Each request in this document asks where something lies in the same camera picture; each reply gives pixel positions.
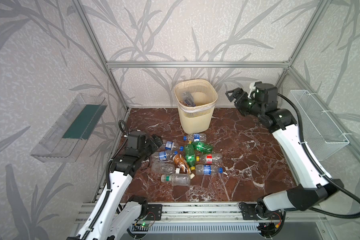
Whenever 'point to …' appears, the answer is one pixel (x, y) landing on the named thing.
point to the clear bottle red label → (216, 158)
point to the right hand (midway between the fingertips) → (229, 93)
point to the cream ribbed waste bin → (195, 99)
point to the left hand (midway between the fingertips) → (160, 137)
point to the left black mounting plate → (154, 212)
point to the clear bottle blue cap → (188, 99)
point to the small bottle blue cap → (195, 137)
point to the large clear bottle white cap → (165, 168)
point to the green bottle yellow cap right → (202, 146)
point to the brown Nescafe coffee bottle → (180, 160)
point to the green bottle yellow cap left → (190, 155)
